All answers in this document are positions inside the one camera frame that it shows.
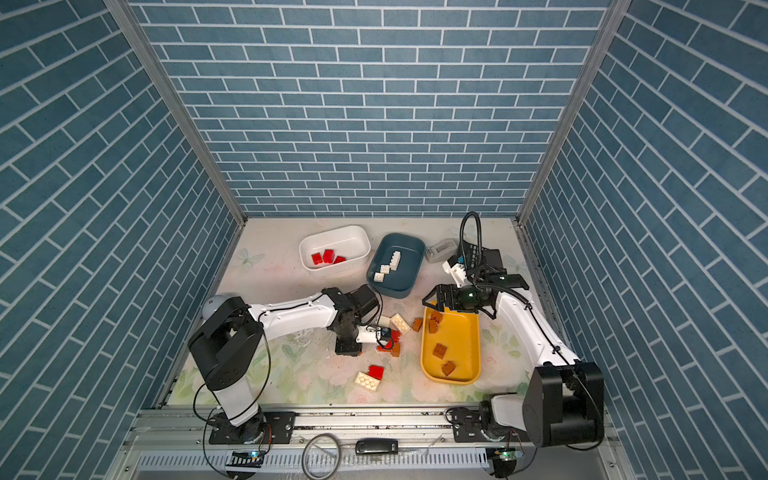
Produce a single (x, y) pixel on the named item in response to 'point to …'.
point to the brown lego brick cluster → (396, 348)
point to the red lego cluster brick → (395, 337)
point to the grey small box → (440, 250)
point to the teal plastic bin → (404, 281)
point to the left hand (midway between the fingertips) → (356, 345)
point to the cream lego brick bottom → (367, 381)
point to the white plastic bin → (335, 248)
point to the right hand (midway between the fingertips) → (434, 299)
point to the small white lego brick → (378, 277)
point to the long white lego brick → (395, 260)
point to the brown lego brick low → (448, 367)
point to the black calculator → (472, 255)
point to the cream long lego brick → (400, 323)
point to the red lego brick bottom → (376, 371)
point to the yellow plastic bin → (450, 345)
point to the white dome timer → (211, 304)
